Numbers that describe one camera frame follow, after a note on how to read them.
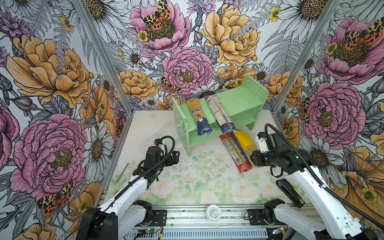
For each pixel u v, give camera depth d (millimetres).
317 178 431
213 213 703
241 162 910
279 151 533
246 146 773
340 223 382
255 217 742
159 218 734
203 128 721
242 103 1051
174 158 777
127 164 923
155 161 657
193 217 761
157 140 769
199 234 1118
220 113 780
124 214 475
